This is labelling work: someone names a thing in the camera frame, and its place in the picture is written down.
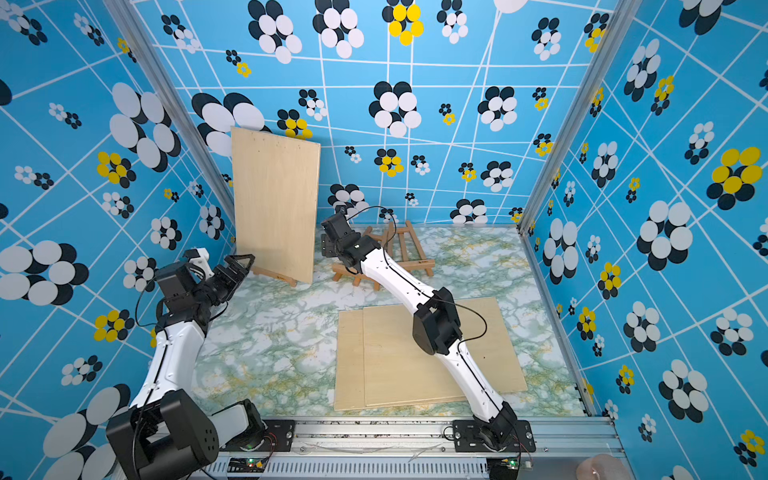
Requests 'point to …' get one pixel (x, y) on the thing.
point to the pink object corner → (601, 467)
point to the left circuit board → (246, 464)
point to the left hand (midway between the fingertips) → (250, 262)
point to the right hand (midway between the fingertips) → (339, 238)
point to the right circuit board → (506, 468)
